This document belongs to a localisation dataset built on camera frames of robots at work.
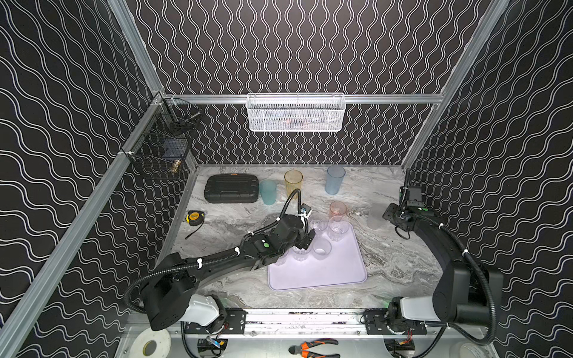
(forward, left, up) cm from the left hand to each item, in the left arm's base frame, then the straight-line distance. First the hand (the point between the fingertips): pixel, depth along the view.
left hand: (305, 221), depth 80 cm
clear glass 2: (+7, -15, -14) cm, 22 cm away
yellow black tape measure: (+7, +47, -15) cm, 50 cm away
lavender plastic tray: (-8, -12, -18) cm, 23 cm away
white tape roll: (-37, +43, -16) cm, 59 cm away
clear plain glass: (+9, -7, -15) cm, 19 cm away
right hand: (+9, -36, -5) cm, 37 cm away
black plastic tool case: (+22, +34, -11) cm, 41 cm away
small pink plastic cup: (+16, -15, -13) cm, 25 cm away
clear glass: (-3, -8, -15) cm, 18 cm away
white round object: (-33, -54, -15) cm, 65 cm away
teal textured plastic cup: (+22, +17, -11) cm, 30 cm away
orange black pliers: (-37, -2, -16) cm, 40 cm away
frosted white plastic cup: (+13, -31, -13) cm, 36 cm away
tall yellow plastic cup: (+26, +5, -7) cm, 27 cm away
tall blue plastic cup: (+28, -14, -8) cm, 32 cm away
